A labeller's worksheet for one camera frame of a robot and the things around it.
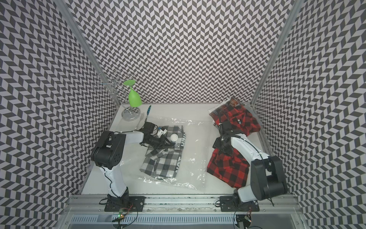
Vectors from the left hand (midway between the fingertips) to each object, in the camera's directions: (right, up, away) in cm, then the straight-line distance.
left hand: (170, 147), depth 93 cm
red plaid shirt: (+45, +27, +9) cm, 53 cm away
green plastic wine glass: (-24, +31, 0) cm, 39 cm away
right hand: (+31, -1, -7) cm, 32 cm away
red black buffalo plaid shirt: (+47, +19, +3) cm, 51 cm away
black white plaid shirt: (-2, -7, -7) cm, 10 cm away
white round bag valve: (+2, +6, +2) cm, 7 cm away
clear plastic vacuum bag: (+10, -9, -8) cm, 16 cm away
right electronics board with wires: (+40, -29, -25) cm, 56 cm away
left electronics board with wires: (-19, -25, -26) cm, 41 cm away
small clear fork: (-25, +20, +17) cm, 36 cm away
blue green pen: (-21, +23, +21) cm, 38 cm away
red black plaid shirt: (+39, -11, -9) cm, 41 cm away
